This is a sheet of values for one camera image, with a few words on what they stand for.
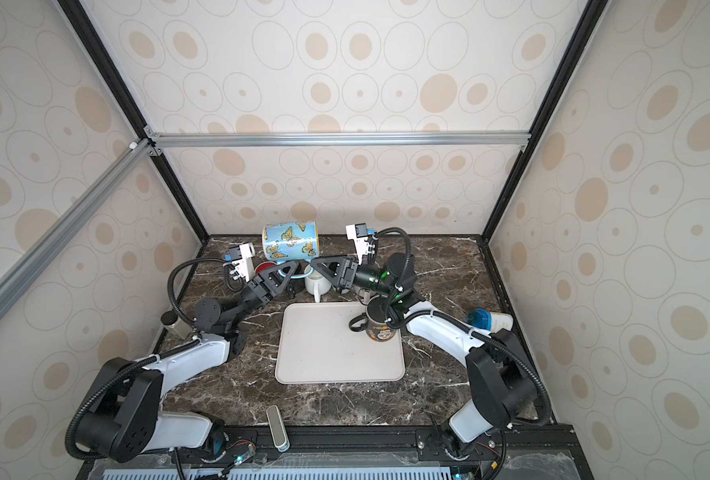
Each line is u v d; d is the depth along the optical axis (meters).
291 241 0.62
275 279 0.67
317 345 0.90
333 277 0.63
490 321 0.87
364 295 1.00
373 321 0.84
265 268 0.66
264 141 1.73
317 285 0.97
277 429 0.73
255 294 0.63
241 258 0.64
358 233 0.64
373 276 0.64
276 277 0.67
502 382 0.44
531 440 0.73
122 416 0.42
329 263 0.61
